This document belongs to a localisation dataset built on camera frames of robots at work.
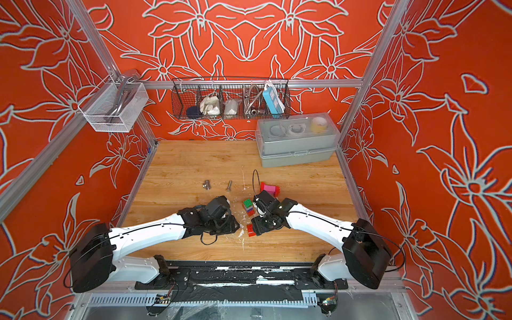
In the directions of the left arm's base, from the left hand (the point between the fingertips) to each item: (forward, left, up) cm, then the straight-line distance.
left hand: (239, 226), depth 80 cm
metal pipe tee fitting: (+21, +19, -4) cm, 29 cm away
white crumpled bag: (+47, +18, +26) cm, 56 cm away
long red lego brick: (+23, -9, -5) cm, 25 cm away
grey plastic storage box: (+44, -25, +9) cm, 51 cm away
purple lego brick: (+9, -3, -4) cm, 10 cm away
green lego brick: (+10, -3, +1) cm, 11 cm away
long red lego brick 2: (+9, -4, -6) cm, 11 cm away
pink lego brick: (+24, -13, -8) cm, 28 cm away
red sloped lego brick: (0, -5, -5) cm, 7 cm away
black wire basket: (+54, +9, +25) cm, 61 cm away
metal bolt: (+22, +9, -6) cm, 24 cm away
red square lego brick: (+20, -16, -4) cm, 27 cm away
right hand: (0, -7, -1) cm, 7 cm away
